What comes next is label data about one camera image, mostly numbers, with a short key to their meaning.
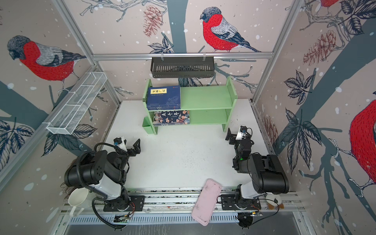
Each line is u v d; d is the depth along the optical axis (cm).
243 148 67
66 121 71
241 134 76
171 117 92
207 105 82
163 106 78
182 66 107
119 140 75
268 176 45
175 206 73
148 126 101
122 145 77
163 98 80
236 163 71
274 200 71
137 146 83
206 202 73
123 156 74
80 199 71
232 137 82
